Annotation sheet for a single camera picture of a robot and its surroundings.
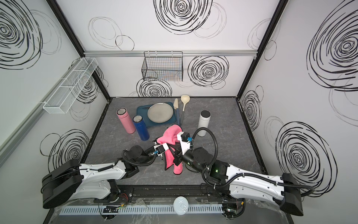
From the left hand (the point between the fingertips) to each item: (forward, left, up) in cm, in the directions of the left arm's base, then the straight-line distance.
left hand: (172, 139), depth 70 cm
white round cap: (-26, -5, -17) cm, 31 cm away
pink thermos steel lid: (+17, +31, -2) cm, 36 cm away
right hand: (-6, +1, +4) cm, 7 cm away
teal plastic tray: (+35, +27, -21) cm, 49 cm away
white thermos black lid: (+15, -18, -3) cm, 24 cm away
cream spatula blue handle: (+41, +1, -19) cm, 45 cm away
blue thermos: (+12, +20, -8) cm, 25 cm away
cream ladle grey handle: (+49, -7, -19) cm, 53 cm away
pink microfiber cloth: (-3, +1, +9) cm, 9 cm away
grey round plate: (+35, +13, -23) cm, 44 cm away
